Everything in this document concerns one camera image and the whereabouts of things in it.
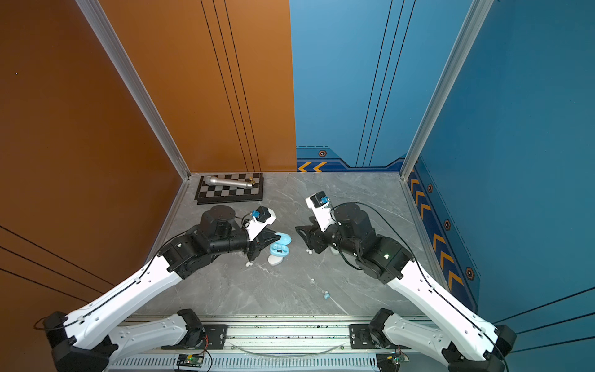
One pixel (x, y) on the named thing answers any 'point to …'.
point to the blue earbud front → (326, 295)
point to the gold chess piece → (251, 180)
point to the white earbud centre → (310, 252)
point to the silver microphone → (211, 180)
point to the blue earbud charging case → (280, 248)
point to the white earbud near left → (249, 263)
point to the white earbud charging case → (274, 260)
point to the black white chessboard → (208, 194)
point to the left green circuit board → (190, 360)
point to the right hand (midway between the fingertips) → (305, 223)
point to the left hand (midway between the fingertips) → (279, 232)
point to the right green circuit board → (390, 362)
